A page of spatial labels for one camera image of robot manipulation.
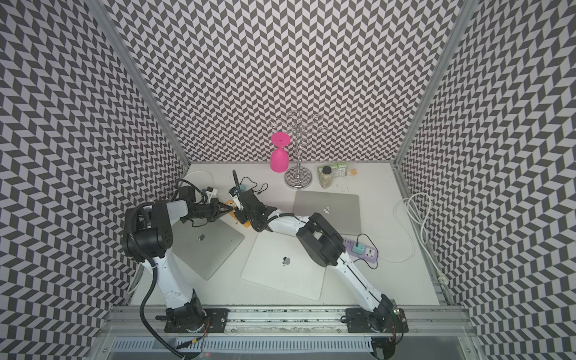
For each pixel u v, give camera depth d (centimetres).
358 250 81
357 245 81
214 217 89
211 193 96
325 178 103
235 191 83
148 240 53
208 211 88
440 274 87
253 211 77
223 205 98
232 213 93
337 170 108
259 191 103
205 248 89
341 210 101
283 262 84
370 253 86
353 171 112
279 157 90
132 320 73
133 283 84
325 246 59
